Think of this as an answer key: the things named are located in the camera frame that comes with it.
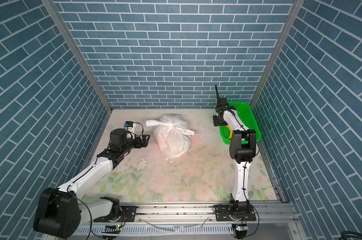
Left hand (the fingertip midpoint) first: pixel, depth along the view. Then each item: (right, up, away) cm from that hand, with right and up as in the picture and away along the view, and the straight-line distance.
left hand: (143, 135), depth 85 cm
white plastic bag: (+16, -1, +8) cm, 18 cm away
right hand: (+47, +8, +17) cm, 51 cm away
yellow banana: (+56, 0, +19) cm, 59 cm away
